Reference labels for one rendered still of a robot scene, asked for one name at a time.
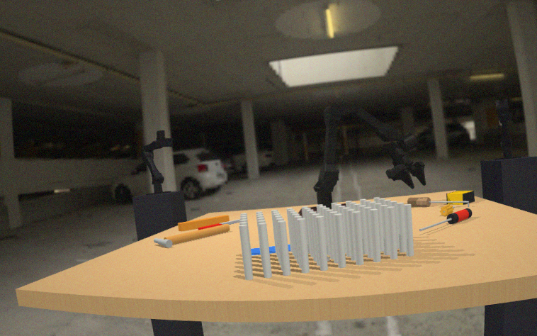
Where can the yellow screwdriver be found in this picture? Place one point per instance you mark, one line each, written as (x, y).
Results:
(446, 210)

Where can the blue flat strip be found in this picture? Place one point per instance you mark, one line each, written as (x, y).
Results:
(256, 251)

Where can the orange rectangular bar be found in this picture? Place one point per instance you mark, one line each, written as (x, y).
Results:
(194, 224)

